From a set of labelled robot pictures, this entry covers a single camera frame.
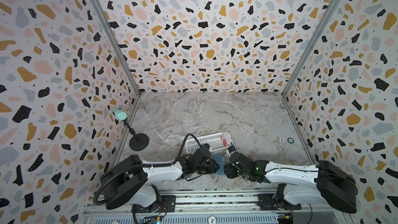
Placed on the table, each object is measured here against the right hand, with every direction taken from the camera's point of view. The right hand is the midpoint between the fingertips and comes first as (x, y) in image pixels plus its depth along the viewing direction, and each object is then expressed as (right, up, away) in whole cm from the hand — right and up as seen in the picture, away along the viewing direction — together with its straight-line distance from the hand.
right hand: (225, 167), depth 83 cm
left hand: (-1, +1, -3) cm, 4 cm away
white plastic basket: (-5, +11, +12) cm, 17 cm away
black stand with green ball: (-51, +11, +10) cm, 53 cm away
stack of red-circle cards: (+2, +13, +10) cm, 16 cm away
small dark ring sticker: (+43, +11, +15) cm, 47 cm away
